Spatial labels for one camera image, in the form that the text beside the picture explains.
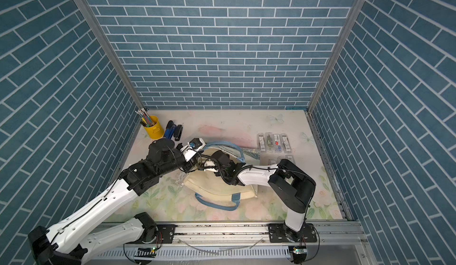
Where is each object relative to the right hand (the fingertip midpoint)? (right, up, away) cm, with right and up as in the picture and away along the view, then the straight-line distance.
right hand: (219, 157), depth 90 cm
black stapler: (-26, +12, +15) cm, 32 cm away
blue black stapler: (-32, +14, +17) cm, 39 cm away
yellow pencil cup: (-37, +13, +9) cm, 40 cm away
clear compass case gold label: (+24, +5, +12) cm, 27 cm away
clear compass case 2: (+38, -1, +6) cm, 39 cm away
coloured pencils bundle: (-42, +20, +9) cm, 47 cm away
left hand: (-3, +6, -19) cm, 20 cm away
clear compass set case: (+28, +7, +12) cm, 31 cm away
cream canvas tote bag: (+1, -7, -10) cm, 12 cm away
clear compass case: (+38, +6, +12) cm, 40 cm away
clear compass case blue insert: (+33, +6, +12) cm, 35 cm away
